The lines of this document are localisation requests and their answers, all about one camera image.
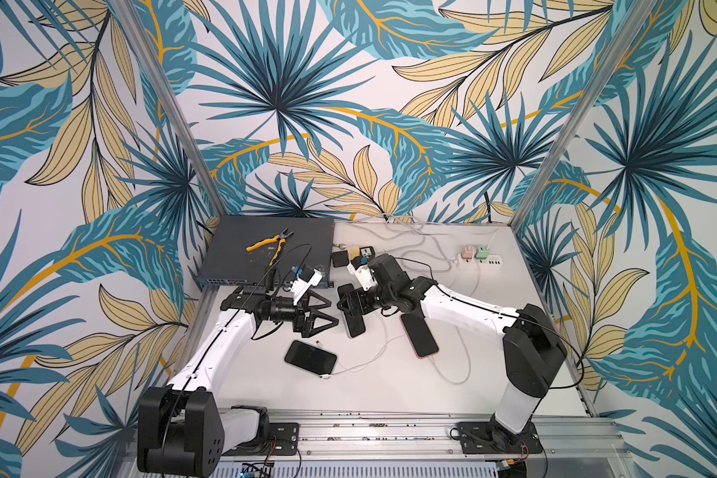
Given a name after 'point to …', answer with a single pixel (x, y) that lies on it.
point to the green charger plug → (482, 253)
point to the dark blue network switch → (266, 250)
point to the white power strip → (494, 262)
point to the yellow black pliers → (280, 238)
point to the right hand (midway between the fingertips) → (329, 321)
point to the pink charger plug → (468, 253)
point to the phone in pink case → (421, 339)
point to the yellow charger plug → (354, 252)
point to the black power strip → (342, 258)
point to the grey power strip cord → (404, 235)
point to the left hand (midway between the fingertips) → (329, 315)
